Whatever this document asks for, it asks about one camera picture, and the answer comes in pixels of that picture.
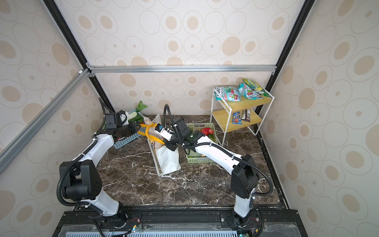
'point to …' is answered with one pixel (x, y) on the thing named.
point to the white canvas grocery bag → (165, 159)
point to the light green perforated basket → (209, 130)
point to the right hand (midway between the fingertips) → (165, 138)
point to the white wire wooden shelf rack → (231, 115)
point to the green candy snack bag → (227, 93)
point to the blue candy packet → (237, 118)
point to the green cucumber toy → (137, 118)
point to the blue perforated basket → (141, 132)
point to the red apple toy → (205, 130)
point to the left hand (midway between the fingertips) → (143, 122)
